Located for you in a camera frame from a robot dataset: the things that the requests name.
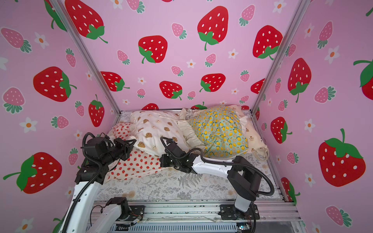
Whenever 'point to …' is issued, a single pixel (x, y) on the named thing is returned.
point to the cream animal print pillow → (256, 145)
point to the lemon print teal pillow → (219, 130)
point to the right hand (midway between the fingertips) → (156, 163)
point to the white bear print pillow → (149, 126)
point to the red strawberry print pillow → (138, 163)
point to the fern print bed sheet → (163, 183)
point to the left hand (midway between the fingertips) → (137, 138)
